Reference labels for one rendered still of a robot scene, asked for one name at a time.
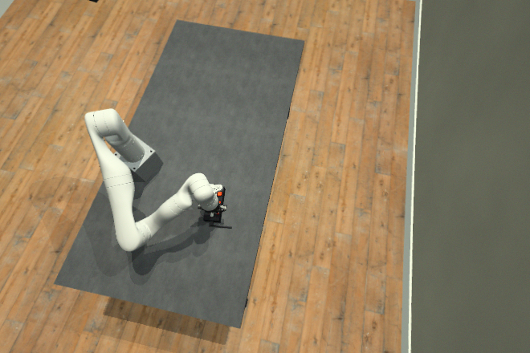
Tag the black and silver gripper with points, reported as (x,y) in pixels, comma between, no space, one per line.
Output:
(220,208)

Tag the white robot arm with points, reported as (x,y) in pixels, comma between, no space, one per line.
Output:
(120,187)

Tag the black power strip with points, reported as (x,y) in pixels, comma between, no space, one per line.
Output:
(210,217)

